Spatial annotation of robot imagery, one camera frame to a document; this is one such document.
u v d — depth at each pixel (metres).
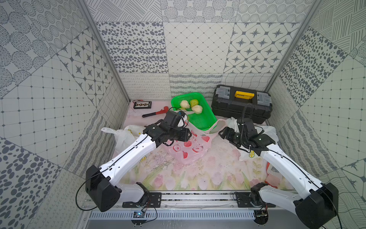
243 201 0.73
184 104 1.11
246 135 0.59
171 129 0.56
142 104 1.17
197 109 1.08
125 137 0.76
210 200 0.76
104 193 0.37
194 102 1.13
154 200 0.73
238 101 0.97
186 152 0.81
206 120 1.07
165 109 1.14
